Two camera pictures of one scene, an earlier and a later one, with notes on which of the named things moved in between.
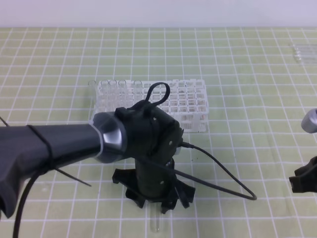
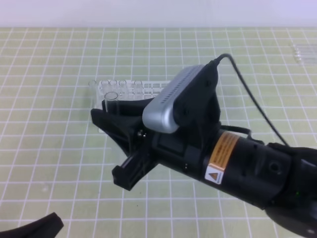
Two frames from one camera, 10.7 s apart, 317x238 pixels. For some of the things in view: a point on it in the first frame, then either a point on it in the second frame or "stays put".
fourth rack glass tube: (122, 88) stays put
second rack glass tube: (103, 96) stays put
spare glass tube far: (305, 47) stays put
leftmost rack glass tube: (91, 88) stays put
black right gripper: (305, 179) to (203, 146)
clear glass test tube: (155, 216) to (111, 100)
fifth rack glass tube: (137, 91) stays put
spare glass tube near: (307, 59) stays put
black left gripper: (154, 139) to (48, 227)
